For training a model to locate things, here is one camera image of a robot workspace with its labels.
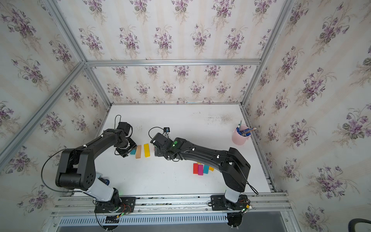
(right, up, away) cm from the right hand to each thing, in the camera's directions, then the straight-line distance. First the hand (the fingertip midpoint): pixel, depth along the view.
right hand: (164, 149), depth 80 cm
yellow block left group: (-13, -4, +13) cm, 19 cm away
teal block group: (+25, -13, +5) cm, 29 cm away
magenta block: (+21, -13, +4) cm, 25 cm away
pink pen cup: (+47, +4, +12) cm, 49 cm away
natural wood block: (-18, -4, +12) cm, 23 cm away
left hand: (-20, -3, +10) cm, 23 cm away
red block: (+18, -13, +5) cm, 23 cm away
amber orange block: (+28, -13, +5) cm, 31 cm away
